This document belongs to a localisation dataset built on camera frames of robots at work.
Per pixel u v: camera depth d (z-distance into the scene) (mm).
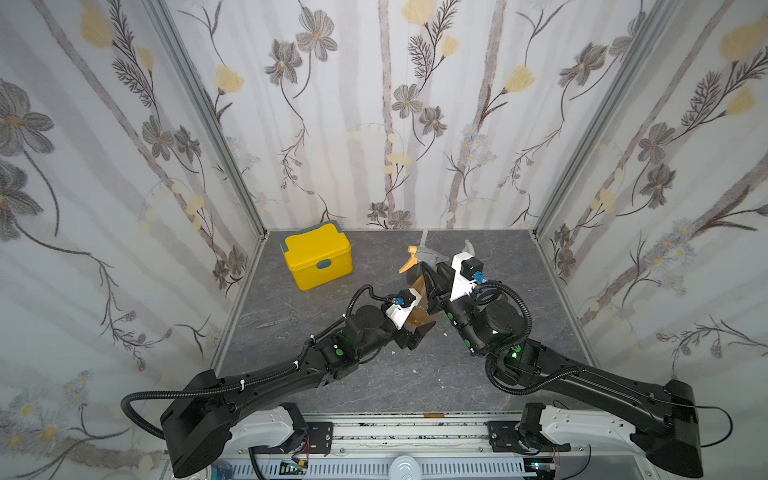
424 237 930
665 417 405
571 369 472
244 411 425
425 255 590
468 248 900
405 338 639
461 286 514
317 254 946
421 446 732
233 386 432
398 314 625
